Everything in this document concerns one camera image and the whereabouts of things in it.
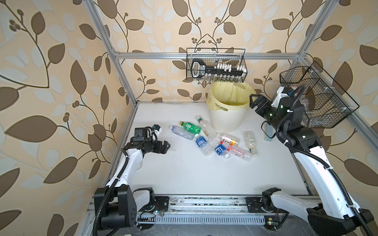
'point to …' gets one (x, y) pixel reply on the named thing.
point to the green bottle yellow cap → (190, 127)
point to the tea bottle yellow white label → (233, 141)
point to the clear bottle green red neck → (211, 136)
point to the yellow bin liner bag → (229, 95)
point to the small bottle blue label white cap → (221, 150)
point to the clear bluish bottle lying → (182, 132)
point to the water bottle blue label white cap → (203, 143)
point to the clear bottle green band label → (251, 142)
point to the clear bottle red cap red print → (237, 152)
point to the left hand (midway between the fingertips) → (162, 142)
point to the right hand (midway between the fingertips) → (258, 101)
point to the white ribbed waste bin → (228, 121)
